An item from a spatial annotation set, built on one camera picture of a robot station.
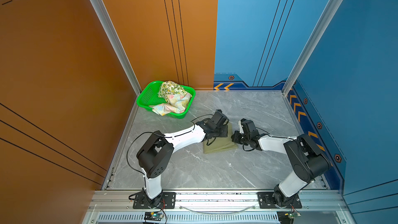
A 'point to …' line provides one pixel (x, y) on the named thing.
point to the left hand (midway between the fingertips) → (227, 130)
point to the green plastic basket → (149, 96)
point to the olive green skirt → (215, 144)
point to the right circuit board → (287, 217)
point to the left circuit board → (153, 215)
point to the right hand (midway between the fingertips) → (230, 137)
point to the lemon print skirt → (170, 88)
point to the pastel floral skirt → (176, 103)
